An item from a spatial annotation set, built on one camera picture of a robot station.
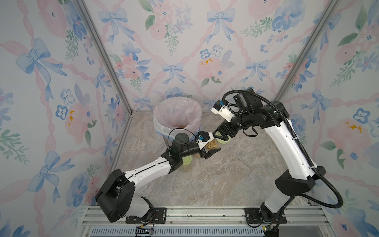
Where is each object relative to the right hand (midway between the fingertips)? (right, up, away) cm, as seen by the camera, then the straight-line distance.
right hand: (219, 128), depth 66 cm
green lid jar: (-3, -9, +7) cm, 11 cm away
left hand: (0, -6, +5) cm, 8 cm away
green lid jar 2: (-15, -19, +13) cm, 28 cm away
